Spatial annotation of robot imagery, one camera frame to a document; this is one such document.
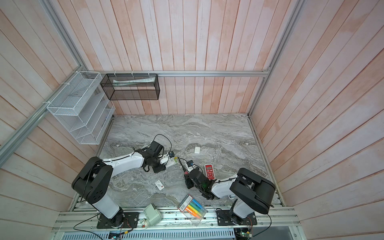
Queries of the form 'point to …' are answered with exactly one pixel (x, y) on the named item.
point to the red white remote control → (209, 171)
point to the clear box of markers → (193, 210)
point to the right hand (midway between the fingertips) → (186, 174)
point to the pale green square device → (152, 215)
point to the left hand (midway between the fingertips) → (161, 166)
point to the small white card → (159, 185)
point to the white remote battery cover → (197, 150)
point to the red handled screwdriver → (185, 172)
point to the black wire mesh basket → (131, 86)
